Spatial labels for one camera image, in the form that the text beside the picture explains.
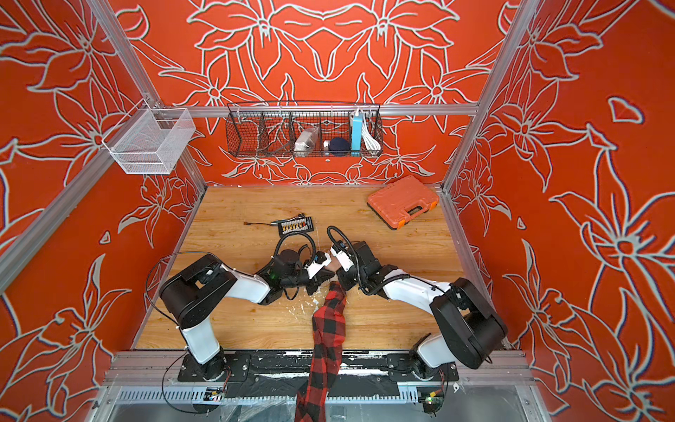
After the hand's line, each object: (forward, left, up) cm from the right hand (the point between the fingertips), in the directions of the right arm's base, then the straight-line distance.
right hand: (334, 271), depth 87 cm
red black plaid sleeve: (-21, +1, -1) cm, 21 cm away
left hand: (0, 0, -1) cm, 1 cm away
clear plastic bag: (+37, +11, +27) cm, 47 cm away
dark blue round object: (+39, -1, +23) cm, 45 cm away
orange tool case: (+34, -28, 0) cm, 44 cm away
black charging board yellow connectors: (+22, +14, -2) cm, 26 cm away
